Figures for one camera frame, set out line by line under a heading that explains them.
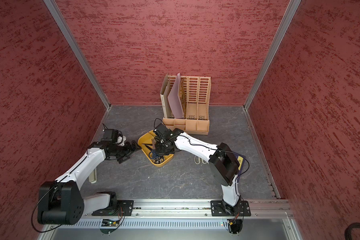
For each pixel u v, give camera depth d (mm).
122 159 744
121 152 725
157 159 894
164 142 654
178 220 716
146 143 970
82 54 900
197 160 898
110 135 684
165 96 881
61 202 404
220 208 736
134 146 785
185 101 1152
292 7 712
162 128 673
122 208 736
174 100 970
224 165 474
